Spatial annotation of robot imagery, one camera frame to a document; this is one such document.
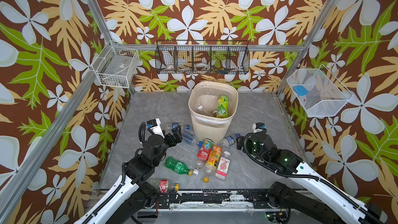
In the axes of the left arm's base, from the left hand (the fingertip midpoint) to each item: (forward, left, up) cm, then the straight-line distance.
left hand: (172, 127), depth 72 cm
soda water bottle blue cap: (+4, -8, -20) cm, 22 cm away
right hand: (-3, -34, -7) cm, 34 cm away
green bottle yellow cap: (-13, -2, -19) cm, 23 cm away
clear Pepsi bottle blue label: (+14, +2, -19) cm, 24 cm away
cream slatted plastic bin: (+26, -22, -15) cm, 37 cm away
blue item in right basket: (+24, -71, +2) cm, 75 cm away
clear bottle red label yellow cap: (-21, +5, -18) cm, 28 cm away
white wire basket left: (+34, +34, +10) cm, 49 cm away
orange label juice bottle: (-9, -20, -19) cm, 29 cm away
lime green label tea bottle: (+15, -26, -3) cm, 30 cm away
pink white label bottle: (-12, -26, -20) cm, 35 cm away
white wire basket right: (+16, -78, +6) cm, 80 cm away
